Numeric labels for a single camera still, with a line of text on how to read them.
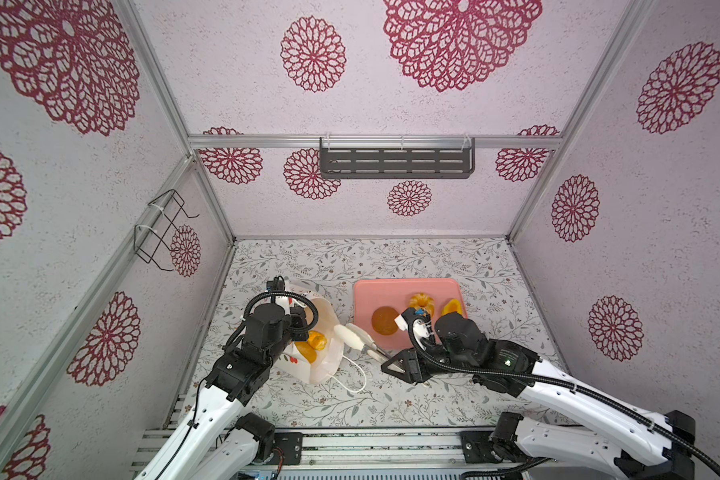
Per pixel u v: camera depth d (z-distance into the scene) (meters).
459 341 0.51
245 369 0.50
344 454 0.73
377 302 1.04
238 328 0.54
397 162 0.99
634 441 0.41
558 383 0.45
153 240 0.75
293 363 0.76
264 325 0.51
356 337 0.67
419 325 0.62
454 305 0.97
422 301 0.97
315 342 0.85
